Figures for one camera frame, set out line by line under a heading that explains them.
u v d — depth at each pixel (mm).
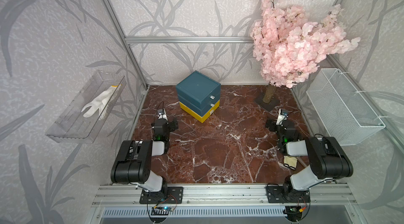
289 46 608
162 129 705
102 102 640
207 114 966
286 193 667
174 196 732
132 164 454
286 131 711
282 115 806
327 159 461
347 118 606
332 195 756
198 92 869
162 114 798
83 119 675
